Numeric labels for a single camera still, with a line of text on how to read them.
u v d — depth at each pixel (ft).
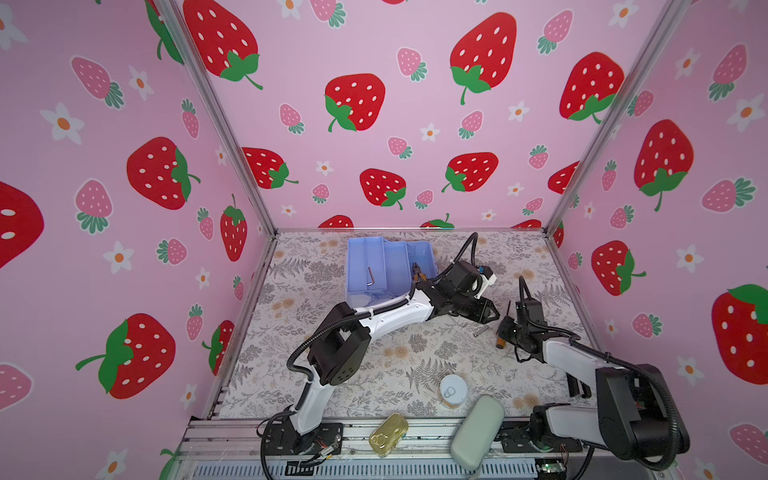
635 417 1.39
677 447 1.19
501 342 2.89
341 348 1.64
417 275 3.49
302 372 1.69
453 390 2.51
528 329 2.34
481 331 3.05
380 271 3.05
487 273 2.49
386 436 2.32
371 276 3.06
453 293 2.22
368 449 2.30
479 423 2.45
